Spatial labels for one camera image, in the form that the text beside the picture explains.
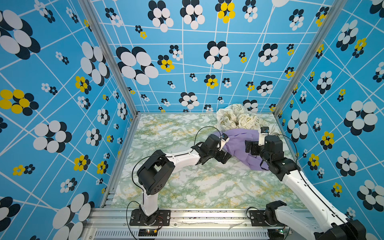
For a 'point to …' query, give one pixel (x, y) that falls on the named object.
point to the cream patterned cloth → (237, 116)
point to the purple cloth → (236, 145)
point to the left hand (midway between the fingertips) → (226, 151)
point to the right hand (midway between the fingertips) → (255, 141)
